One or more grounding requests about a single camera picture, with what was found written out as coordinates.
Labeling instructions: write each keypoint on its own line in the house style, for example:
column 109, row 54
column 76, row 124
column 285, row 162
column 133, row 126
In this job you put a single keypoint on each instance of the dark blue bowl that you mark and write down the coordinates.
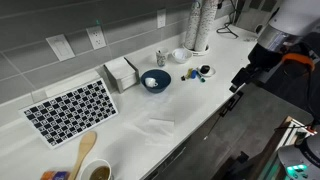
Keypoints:
column 163, row 80

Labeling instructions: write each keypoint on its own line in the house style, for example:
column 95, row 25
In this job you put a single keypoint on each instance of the tall stack paper cups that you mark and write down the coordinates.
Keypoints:
column 205, row 26
column 192, row 26

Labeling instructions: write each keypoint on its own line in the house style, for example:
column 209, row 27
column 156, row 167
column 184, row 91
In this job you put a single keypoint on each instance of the small black object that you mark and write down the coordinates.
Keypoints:
column 204, row 69

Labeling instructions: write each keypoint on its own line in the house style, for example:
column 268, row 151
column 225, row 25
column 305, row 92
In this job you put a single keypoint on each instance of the green marker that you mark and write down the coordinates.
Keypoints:
column 201, row 78

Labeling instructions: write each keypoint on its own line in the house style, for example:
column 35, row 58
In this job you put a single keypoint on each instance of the white bowl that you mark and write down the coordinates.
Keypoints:
column 181, row 55

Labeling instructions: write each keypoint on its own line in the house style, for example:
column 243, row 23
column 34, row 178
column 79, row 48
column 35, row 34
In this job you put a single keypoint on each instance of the small patterned cup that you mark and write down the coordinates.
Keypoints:
column 162, row 57

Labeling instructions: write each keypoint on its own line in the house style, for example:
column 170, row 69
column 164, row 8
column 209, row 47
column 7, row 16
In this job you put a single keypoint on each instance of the white wall outlet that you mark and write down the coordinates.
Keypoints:
column 96, row 37
column 161, row 18

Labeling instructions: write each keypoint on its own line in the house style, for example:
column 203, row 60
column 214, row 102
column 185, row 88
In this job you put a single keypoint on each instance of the blue marker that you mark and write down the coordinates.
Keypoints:
column 193, row 74

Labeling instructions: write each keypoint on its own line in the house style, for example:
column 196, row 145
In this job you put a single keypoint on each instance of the small white saucer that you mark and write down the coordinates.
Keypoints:
column 211, row 71

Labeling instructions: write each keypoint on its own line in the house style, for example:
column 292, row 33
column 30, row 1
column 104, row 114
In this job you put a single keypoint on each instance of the wooden robot cart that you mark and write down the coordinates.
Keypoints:
column 279, row 138

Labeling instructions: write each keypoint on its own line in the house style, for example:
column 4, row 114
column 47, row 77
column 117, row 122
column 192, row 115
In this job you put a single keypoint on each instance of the metal napkin dispenser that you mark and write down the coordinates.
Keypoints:
column 121, row 73

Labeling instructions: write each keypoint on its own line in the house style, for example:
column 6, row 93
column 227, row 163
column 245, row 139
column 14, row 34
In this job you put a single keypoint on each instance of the round white cup tray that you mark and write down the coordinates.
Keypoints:
column 204, row 52

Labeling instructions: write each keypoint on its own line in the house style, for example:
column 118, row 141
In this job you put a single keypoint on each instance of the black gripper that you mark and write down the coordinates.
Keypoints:
column 263, row 58

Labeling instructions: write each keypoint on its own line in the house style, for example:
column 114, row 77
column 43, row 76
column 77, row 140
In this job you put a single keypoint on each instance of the grey appliance box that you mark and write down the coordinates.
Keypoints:
column 253, row 13

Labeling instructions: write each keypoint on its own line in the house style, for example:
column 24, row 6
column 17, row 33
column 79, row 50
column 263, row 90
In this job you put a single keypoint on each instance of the tiny white cup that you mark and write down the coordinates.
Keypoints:
column 150, row 82

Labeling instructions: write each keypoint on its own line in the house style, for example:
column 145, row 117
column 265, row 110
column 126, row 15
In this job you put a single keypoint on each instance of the white light switch plate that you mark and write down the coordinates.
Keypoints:
column 60, row 47

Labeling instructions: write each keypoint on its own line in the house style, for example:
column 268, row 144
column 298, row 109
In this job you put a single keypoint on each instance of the white paper napkin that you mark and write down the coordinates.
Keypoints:
column 161, row 122

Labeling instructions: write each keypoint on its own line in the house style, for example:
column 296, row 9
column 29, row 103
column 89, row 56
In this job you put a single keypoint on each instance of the wooden spoon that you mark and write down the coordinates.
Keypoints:
column 83, row 150

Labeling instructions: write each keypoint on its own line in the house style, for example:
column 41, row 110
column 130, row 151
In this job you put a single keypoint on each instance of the orange packet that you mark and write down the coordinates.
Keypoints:
column 55, row 175

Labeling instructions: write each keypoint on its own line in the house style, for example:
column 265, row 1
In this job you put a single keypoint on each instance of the black white checkerboard calibration board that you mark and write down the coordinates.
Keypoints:
column 70, row 111

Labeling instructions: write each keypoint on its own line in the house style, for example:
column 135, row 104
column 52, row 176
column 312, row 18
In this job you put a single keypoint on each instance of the yellow marker black cap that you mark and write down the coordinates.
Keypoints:
column 188, row 72

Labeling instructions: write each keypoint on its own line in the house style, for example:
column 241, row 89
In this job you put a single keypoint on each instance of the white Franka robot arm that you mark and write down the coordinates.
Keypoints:
column 293, row 16

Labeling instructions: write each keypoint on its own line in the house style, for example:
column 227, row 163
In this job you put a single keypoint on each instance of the patterned paper coffee cup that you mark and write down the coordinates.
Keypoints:
column 98, row 171

